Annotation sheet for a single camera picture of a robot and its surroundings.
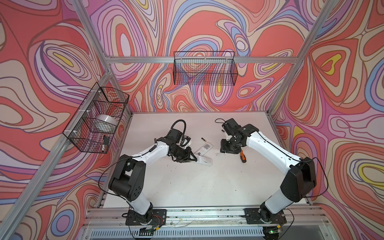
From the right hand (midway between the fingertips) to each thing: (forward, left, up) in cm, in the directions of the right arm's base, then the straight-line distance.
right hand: (225, 154), depth 82 cm
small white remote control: (-1, +11, -6) cm, 13 cm away
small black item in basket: (+3, +61, +14) cm, 63 cm away
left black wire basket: (+8, +68, +18) cm, 71 cm away
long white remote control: (+10, +10, -11) cm, 18 cm away
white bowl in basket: (+7, +59, +22) cm, 64 cm away
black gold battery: (+18, +10, -12) cm, 24 cm away
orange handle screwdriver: (+4, -14, -11) cm, 18 cm away
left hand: (-1, +16, -3) cm, 16 cm away
